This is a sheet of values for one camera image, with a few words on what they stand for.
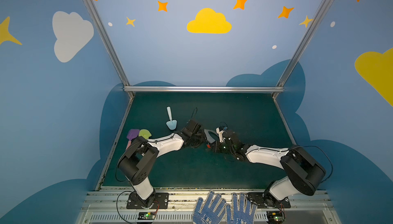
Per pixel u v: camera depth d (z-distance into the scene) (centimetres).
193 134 74
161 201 74
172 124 104
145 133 99
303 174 45
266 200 67
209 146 90
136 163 46
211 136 96
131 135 96
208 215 70
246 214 71
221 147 79
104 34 85
